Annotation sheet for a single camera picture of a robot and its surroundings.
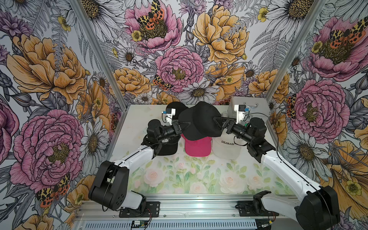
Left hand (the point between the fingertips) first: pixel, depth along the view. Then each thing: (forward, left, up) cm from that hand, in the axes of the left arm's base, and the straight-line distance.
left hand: (191, 126), depth 76 cm
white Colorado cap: (0, -23, -20) cm, 31 cm away
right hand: (0, -12, +4) cm, 13 cm away
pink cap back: (+1, -8, -25) cm, 26 cm away
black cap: (+1, -6, 0) cm, 6 cm away
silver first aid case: (+24, -48, -11) cm, 55 cm away
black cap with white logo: (+3, +17, -24) cm, 30 cm away
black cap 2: (+42, +9, -27) cm, 51 cm away
